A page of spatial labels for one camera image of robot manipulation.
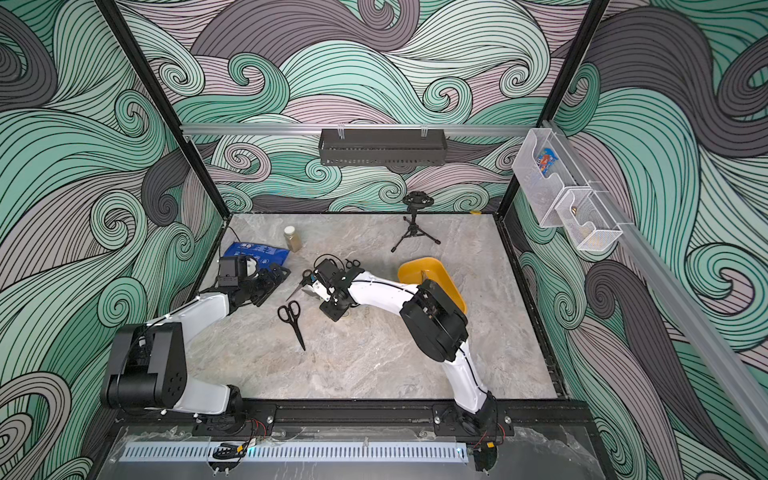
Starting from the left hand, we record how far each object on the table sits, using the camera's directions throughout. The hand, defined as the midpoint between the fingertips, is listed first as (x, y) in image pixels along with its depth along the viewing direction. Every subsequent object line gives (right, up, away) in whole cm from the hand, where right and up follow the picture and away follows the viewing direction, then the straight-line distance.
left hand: (281, 275), depth 92 cm
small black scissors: (+6, -1, +10) cm, 12 cm away
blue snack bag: (-11, +5, +13) cm, 18 cm away
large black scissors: (+2, -12, +1) cm, 12 cm away
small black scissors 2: (+20, +2, +13) cm, 24 cm away
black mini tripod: (+42, +23, -2) cm, 48 cm away
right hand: (+18, -10, 0) cm, 20 cm away
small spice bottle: (0, +12, +12) cm, 17 cm away
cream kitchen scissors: (+10, -3, -8) cm, 13 cm away
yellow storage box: (+42, 0, +8) cm, 43 cm away
